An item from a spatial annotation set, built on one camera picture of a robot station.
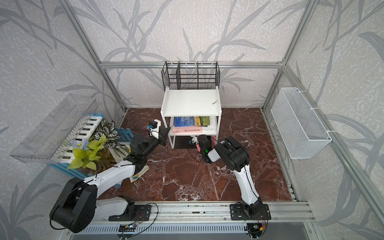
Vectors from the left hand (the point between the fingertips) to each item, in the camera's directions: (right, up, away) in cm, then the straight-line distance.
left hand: (168, 127), depth 80 cm
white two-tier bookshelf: (+14, +14, -3) cm, 20 cm away
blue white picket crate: (-39, -2, -8) cm, 39 cm away
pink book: (+9, -2, +3) cm, 10 cm away
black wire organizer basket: (+10, +35, +24) cm, 44 cm away
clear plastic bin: (-49, -6, -16) cm, 52 cm away
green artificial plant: (-38, -12, -10) cm, 41 cm away
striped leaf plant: (-30, -1, -6) cm, 30 cm away
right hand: (+24, -2, +21) cm, 32 cm away
